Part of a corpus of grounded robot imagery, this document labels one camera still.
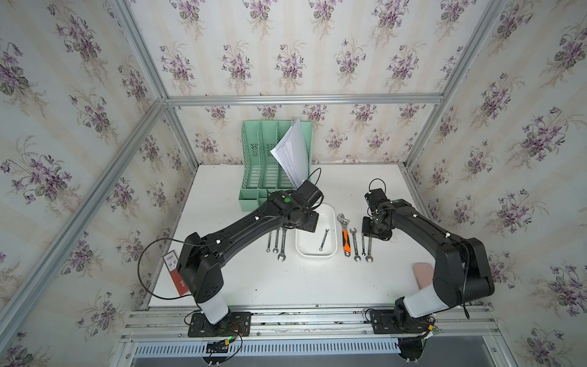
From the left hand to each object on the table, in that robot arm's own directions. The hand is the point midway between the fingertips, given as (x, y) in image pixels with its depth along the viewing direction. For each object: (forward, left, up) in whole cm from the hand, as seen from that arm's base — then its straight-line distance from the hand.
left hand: (310, 223), depth 80 cm
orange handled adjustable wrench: (+3, -16, -15) cm, 22 cm away
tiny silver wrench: (-3, -5, -16) cm, 17 cm away
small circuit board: (-34, +30, -19) cm, 49 cm away
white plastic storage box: (0, 0, -16) cm, 16 cm away
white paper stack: (+29, +6, +7) cm, 31 cm away
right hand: (+2, -25, -10) cm, 27 cm away
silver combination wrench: (+5, -20, -16) cm, 26 cm away
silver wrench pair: (-6, -24, -16) cm, 30 cm away
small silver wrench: (-2, +12, -16) cm, 21 cm away
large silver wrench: (-5, +10, -16) cm, 19 cm away
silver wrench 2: (-5, -22, -15) cm, 27 cm away
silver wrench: (+1, +16, -17) cm, 23 cm away
